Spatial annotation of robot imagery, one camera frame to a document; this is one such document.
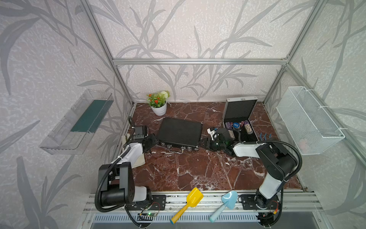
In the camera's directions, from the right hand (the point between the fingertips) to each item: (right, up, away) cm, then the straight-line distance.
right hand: (199, 144), depth 90 cm
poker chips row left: (+22, +11, +12) cm, 27 cm away
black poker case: (-14, +5, +6) cm, 16 cm away
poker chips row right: (+36, +10, +12) cm, 39 cm away
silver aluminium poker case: (+27, +21, +9) cm, 36 cm away
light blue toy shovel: (+16, -26, -15) cm, 34 cm away
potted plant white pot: (-29, +28, +12) cm, 43 cm away
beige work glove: (-26, +3, -35) cm, 44 cm away
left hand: (-29, +3, +2) cm, 29 cm away
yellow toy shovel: (-4, -26, -14) cm, 30 cm away
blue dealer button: (+28, +11, +13) cm, 33 cm away
